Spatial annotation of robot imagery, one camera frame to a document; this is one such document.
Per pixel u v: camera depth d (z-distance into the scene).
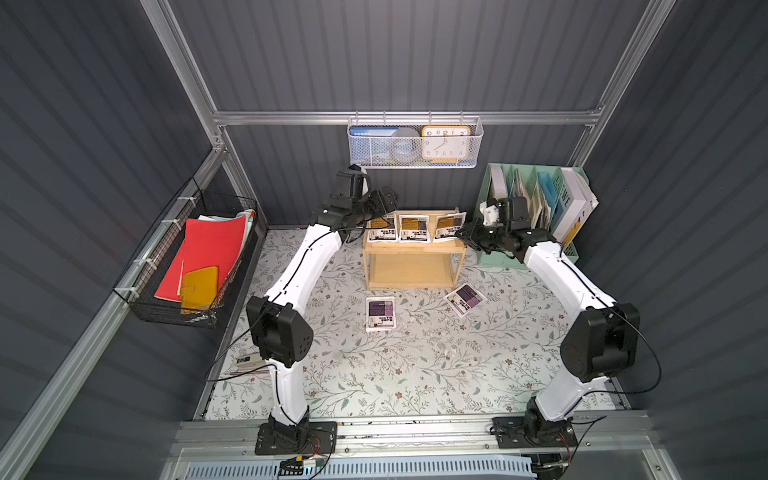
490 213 0.79
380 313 0.96
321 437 0.74
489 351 0.89
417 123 0.89
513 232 0.66
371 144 0.84
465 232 0.86
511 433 0.73
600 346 0.46
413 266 1.08
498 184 0.99
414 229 0.89
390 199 0.74
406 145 0.89
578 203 0.93
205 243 0.74
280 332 0.48
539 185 0.99
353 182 0.63
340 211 0.61
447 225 0.89
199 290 0.67
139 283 0.61
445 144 0.88
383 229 0.89
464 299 0.99
